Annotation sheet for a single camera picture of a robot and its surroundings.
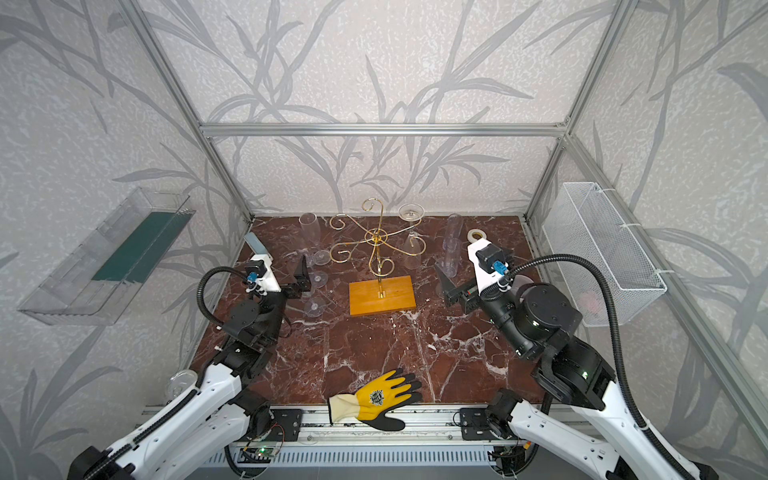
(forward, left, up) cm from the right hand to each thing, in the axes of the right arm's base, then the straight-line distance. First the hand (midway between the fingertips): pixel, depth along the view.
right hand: (460, 243), depth 55 cm
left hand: (+10, +39, -14) cm, 42 cm away
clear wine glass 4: (+16, -3, -33) cm, 37 cm away
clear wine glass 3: (+27, -6, -34) cm, 44 cm away
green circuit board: (-29, +45, -43) cm, 69 cm away
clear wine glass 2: (+27, +40, -24) cm, 54 cm away
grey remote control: (+32, +65, -41) cm, 83 cm away
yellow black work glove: (-20, +19, -40) cm, 49 cm away
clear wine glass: (+8, +40, -43) cm, 59 cm away
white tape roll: (+40, -17, -45) cm, 62 cm away
